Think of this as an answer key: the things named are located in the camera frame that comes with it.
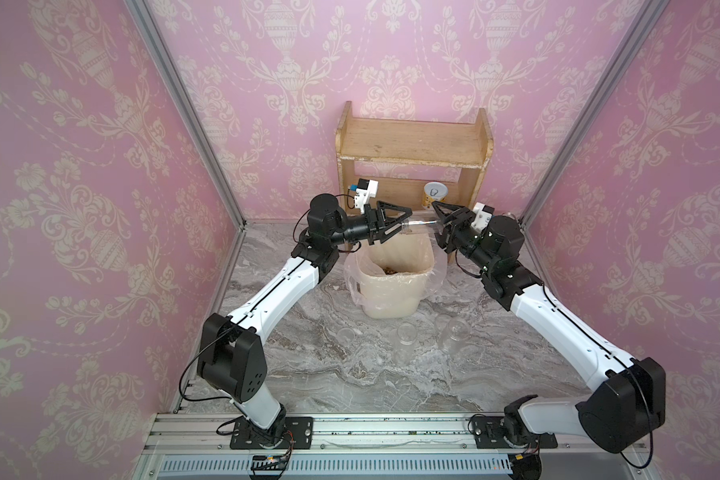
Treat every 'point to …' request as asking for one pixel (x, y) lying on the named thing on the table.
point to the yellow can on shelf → (434, 191)
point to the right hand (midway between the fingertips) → (431, 207)
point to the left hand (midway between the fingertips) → (409, 222)
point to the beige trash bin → (392, 298)
